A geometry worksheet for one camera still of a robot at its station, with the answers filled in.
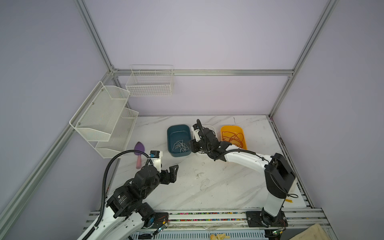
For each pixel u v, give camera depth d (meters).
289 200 0.80
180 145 0.99
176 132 1.07
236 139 1.07
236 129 1.07
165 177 0.59
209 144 0.65
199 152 0.76
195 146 0.75
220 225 0.73
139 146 1.02
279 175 0.47
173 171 0.64
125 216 0.46
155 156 0.58
